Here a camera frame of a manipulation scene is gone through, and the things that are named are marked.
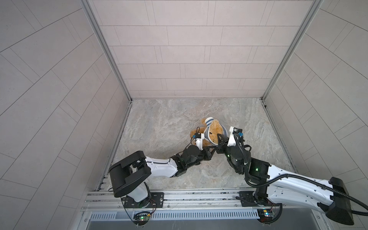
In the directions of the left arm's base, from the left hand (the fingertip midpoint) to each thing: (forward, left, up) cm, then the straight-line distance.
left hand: (220, 150), depth 75 cm
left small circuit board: (-28, +38, -9) cm, 48 cm away
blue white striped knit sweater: (+6, +8, +7) cm, 12 cm away
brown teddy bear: (+6, +4, +12) cm, 14 cm away
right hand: (+4, +4, +8) cm, 10 cm away
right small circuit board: (-27, -20, -13) cm, 36 cm away
